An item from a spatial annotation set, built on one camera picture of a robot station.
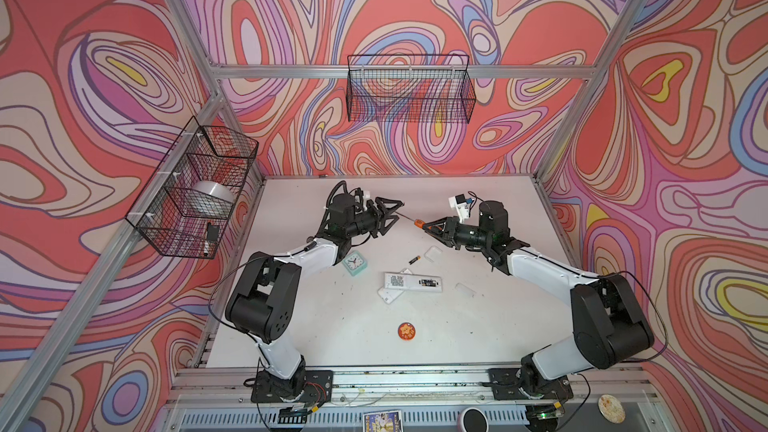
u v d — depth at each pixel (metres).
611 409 0.70
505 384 0.73
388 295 0.87
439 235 0.77
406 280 0.88
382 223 0.79
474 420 0.65
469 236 0.74
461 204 0.80
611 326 0.44
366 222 0.78
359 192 0.85
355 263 0.93
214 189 0.73
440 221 0.79
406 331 0.82
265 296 0.47
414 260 0.96
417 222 0.82
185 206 0.73
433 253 0.99
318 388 0.72
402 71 0.87
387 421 0.68
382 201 0.80
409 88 0.96
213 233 0.73
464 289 0.91
